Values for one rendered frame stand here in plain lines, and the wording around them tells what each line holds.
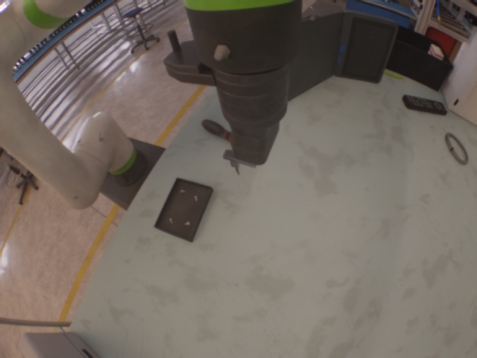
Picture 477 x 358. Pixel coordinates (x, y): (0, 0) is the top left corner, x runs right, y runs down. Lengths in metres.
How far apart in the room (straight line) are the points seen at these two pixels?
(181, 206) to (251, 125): 0.26
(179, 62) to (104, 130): 0.45
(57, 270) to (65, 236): 0.32
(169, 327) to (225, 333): 0.10
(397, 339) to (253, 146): 0.41
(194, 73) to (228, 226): 0.27
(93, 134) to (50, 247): 1.82
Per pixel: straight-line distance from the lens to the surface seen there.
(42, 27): 0.46
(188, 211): 0.42
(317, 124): 0.53
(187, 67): 0.22
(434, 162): 0.62
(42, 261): 2.44
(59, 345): 0.49
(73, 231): 2.13
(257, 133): 0.24
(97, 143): 0.63
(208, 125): 0.50
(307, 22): 0.49
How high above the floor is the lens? 1.38
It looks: 61 degrees down
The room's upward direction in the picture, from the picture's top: 14 degrees counter-clockwise
